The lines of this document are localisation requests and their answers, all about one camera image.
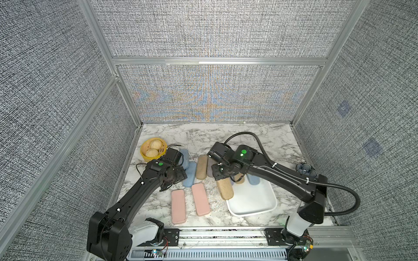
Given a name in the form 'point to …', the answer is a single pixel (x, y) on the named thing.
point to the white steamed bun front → (152, 153)
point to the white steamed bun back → (156, 144)
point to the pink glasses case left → (178, 202)
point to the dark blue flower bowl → (306, 169)
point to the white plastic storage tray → (250, 200)
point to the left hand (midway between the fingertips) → (181, 177)
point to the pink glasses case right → (201, 204)
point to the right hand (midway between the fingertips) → (218, 169)
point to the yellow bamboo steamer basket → (146, 145)
